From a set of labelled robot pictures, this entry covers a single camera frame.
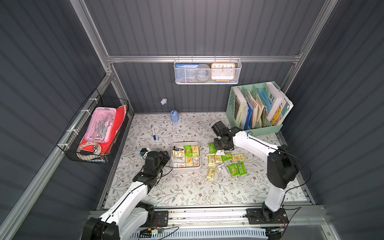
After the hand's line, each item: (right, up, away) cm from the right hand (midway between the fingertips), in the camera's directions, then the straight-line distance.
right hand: (222, 144), depth 91 cm
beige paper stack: (+23, +23, +1) cm, 32 cm away
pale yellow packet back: (-28, -6, +2) cm, 28 cm away
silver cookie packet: (0, -15, -3) cm, 15 cm away
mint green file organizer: (+27, +36, +8) cm, 46 cm away
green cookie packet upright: (-21, -4, +5) cm, 22 cm away
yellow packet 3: (-7, -17, -5) cm, 19 cm away
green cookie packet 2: (+6, -15, -2) cm, 16 cm away
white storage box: (-16, -10, 0) cm, 19 cm away
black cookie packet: (-30, -3, +6) cm, 30 cm away
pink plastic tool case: (-62, +11, -19) cm, 66 cm away
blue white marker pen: (-46, +4, +15) cm, 49 cm away
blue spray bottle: (-32, +19, +20) cm, 43 cm away
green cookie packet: (+11, -14, -2) cm, 18 cm away
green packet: (+4, -8, +4) cm, 10 cm away
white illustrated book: (+37, +31, +4) cm, 48 cm away
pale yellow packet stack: (-16, -5, +4) cm, 17 cm away
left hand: (-34, -4, -7) cm, 35 cm away
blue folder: (+19, +13, +8) cm, 24 cm away
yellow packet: (-6, -10, +2) cm, 12 cm away
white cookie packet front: (-27, -12, -1) cm, 29 cm away
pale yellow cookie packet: (-20, -10, 0) cm, 23 cm away
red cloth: (-56, +19, -13) cm, 60 cm away
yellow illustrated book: (+40, +20, +10) cm, 45 cm away
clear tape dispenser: (-65, +1, -25) cm, 69 cm away
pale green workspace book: (+12, +25, -1) cm, 28 cm away
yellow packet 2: (-2, -10, +2) cm, 10 cm away
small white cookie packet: (-1, -4, -3) cm, 5 cm away
